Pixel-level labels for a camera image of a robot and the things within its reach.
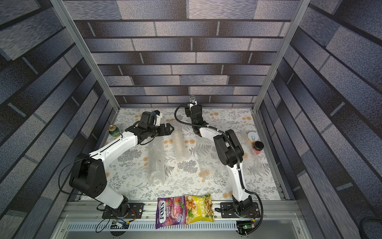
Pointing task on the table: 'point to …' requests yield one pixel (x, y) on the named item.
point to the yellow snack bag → (199, 208)
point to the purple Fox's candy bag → (170, 211)
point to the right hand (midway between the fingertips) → (192, 102)
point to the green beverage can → (114, 130)
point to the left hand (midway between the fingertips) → (169, 128)
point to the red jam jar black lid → (258, 146)
